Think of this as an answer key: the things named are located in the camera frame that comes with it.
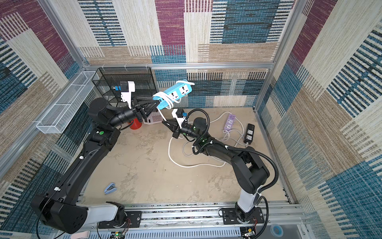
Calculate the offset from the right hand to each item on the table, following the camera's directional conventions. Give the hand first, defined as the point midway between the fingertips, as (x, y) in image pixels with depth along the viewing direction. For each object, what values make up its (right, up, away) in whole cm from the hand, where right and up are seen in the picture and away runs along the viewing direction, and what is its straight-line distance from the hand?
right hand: (166, 121), depth 76 cm
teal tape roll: (+53, -51, -6) cm, 73 cm away
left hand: (0, +8, -17) cm, 18 cm away
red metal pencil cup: (-27, -2, +32) cm, 41 cm away
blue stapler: (-31, -36, +5) cm, 48 cm away
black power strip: (+51, -9, +26) cm, 58 cm away
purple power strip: (+40, 0, +33) cm, 51 cm away
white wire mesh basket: (-50, +1, -4) cm, 51 cm away
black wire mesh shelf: (-43, +28, +23) cm, 57 cm away
